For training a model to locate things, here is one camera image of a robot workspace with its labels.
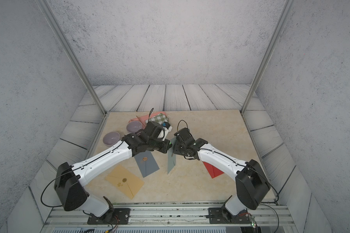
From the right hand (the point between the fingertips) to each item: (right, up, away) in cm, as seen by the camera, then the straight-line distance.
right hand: (176, 149), depth 84 cm
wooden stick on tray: (-28, +16, +28) cm, 43 cm away
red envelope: (+22, -14, +4) cm, 26 cm away
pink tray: (-27, +18, +32) cm, 46 cm away
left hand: (-1, +2, -6) cm, 7 cm away
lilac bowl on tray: (-32, +12, +25) cm, 42 cm away
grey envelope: (-19, -11, +10) cm, 24 cm away
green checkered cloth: (-13, +18, +31) cm, 38 cm away
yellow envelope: (-31, -18, +2) cm, 36 cm away
